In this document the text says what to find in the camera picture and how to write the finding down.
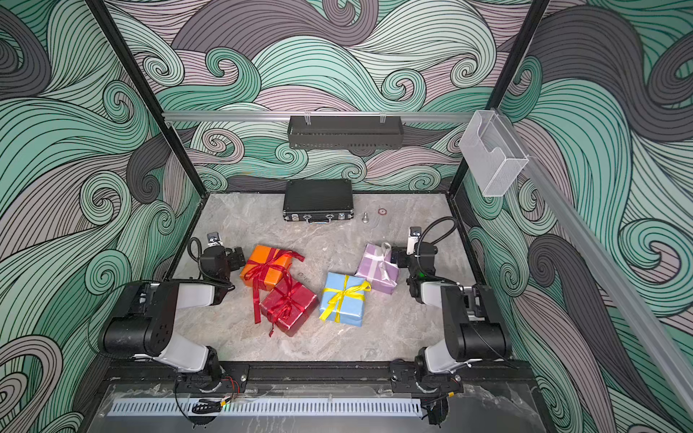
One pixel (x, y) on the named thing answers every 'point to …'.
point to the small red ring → (382, 211)
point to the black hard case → (318, 201)
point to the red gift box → (291, 325)
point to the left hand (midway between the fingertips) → (223, 249)
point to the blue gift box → (343, 299)
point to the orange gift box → (271, 278)
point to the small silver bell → (365, 218)
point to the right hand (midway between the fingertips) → (406, 243)
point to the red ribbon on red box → (282, 310)
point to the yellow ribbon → (356, 290)
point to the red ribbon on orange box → (257, 270)
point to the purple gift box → (375, 265)
